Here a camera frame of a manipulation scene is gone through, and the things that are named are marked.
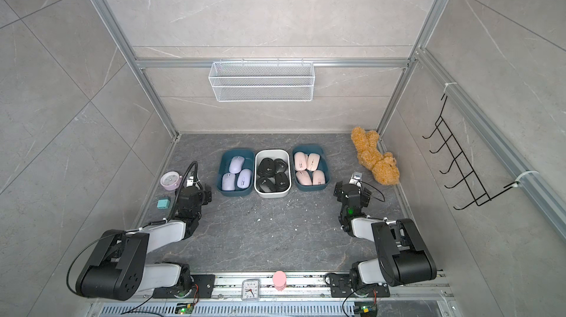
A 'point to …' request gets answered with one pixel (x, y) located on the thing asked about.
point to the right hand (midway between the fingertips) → (355, 184)
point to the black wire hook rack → (460, 161)
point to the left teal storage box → (225, 158)
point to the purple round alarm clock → (170, 180)
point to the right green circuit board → (366, 308)
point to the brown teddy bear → (382, 164)
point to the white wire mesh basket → (261, 81)
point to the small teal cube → (163, 204)
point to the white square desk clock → (250, 290)
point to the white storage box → (283, 154)
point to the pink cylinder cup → (279, 280)
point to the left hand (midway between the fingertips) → (196, 183)
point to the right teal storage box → (323, 166)
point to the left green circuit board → (184, 308)
